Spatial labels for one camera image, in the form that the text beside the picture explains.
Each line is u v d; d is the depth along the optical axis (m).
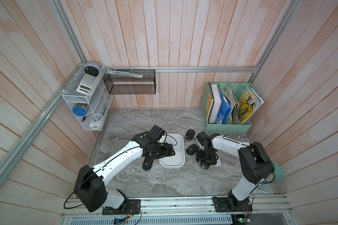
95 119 0.84
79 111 0.77
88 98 0.69
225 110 0.94
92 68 0.80
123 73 0.91
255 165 0.48
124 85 1.07
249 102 0.98
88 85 0.78
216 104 0.90
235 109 0.95
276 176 0.75
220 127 1.02
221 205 0.73
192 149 0.93
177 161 0.91
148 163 0.87
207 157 0.79
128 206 0.73
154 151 0.64
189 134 1.02
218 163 0.87
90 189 0.40
